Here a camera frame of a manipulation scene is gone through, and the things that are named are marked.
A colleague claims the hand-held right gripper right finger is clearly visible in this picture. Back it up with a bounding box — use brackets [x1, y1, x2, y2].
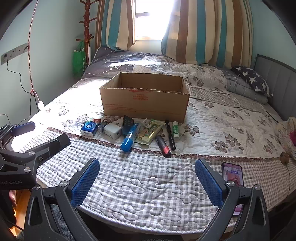
[195, 158, 270, 241]

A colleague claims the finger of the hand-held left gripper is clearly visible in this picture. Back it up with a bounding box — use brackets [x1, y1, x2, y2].
[23, 133, 71, 173]
[0, 122, 36, 151]

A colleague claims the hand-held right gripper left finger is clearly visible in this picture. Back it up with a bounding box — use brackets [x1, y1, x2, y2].
[24, 158, 100, 241]

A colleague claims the blue tissue pack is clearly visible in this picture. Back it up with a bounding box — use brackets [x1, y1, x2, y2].
[80, 122, 99, 137]

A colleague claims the green glue stick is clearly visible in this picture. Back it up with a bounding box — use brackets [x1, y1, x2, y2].
[172, 121, 181, 140]

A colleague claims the brown cardboard box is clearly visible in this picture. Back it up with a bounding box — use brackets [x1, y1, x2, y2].
[99, 72, 190, 123]

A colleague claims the smartphone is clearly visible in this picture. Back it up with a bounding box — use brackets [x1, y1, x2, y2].
[222, 162, 244, 216]

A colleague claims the grey clear tape dispenser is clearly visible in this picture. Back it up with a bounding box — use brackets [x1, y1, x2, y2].
[97, 120, 108, 133]

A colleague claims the floral checked bedspread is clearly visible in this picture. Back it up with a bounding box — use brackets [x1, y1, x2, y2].
[14, 77, 296, 234]

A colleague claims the white charger adapter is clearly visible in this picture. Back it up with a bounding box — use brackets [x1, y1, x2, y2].
[103, 123, 122, 139]

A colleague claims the red black marker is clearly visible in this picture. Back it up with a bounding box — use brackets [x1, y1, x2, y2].
[155, 135, 172, 157]

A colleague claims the blue white tube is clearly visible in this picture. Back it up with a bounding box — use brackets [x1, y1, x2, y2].
[120, 122, 141, 152]

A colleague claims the black remote control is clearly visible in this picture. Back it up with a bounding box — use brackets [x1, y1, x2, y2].
[122, 115, 135, 136]

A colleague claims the yellow green snack packet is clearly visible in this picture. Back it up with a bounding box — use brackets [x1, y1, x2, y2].
[136, 125, 163, 145]

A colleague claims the green shopping bag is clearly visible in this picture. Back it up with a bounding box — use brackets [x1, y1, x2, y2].
[73, 40, 87, 79]

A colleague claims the cream plush toy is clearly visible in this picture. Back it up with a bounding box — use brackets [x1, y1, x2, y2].
[274, 117, 296, 160]

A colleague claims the grey star-print duvet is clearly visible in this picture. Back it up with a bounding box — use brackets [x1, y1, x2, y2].
[82, 47, 162, 80]

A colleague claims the folded grey quilt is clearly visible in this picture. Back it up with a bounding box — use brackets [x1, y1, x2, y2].
[225, 74, 269, 103]

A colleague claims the folded floral quilt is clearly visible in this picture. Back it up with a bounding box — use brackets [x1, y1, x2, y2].
[133, 56, 241, 108]

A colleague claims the dark star-print pillow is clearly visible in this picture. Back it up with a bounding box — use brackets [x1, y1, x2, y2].
[231, 66, 270, 96]

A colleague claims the wooden coat rack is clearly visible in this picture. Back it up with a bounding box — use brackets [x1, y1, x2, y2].
[79, 0, 96, 67]

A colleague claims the grey padded headboard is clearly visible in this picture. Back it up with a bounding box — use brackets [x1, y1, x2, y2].
[254, 54, 296, 121]

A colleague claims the striped curtain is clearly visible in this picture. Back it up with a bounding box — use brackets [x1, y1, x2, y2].
[95, 0, 137, 51]
[161, 0, 253, 67]

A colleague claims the window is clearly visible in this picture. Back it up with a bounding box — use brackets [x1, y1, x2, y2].
[134, 0, 181, 40]

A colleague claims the black cable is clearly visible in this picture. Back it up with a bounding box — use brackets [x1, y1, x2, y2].
[6, 56, 41, 109]

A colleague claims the red white cord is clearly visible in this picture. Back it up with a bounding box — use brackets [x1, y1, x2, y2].
[28, 0, 40, 95]

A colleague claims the wall socket panel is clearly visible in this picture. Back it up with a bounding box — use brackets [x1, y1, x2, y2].
[0, 43, 29, 65]

